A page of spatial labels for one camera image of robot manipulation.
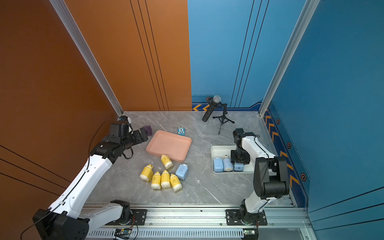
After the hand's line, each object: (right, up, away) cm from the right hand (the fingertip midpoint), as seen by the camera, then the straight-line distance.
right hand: (237, 162), depth 88 cm
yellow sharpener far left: (-52, -4, -7) cm, 53 cm away
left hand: (-55, +19, -10) cm, 59 cm away
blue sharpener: (-33, -3, -8) cm, 34 cm away
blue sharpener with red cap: (-7, 0, -5) cm, 9 cm away
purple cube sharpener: (-57, +18, +12) cm, 61 cm away
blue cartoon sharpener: (-35, +18, +17) cm, 43 cm away
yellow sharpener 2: (-41, -7, -10) cm, 43 cm away
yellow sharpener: (-46, -8, -10) cm, 48 cm away
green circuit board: (-60, -30, -17) cm, 69 cm away
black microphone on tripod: (-14, +36, +5) cm, 39 cm away
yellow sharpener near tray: (-42, +1, -4) cm, 42 cm away
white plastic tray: (-8, +5, +10) cm, 14 cm away
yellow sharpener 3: (-36, -8, -11) cm, 38 cm away
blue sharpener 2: (-1, -1, -6) cm, 6 cm away
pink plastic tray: (-40, +8, +12) cm, 42 cm away
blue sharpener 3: (-12, -1, -5) cm, 13 cm away
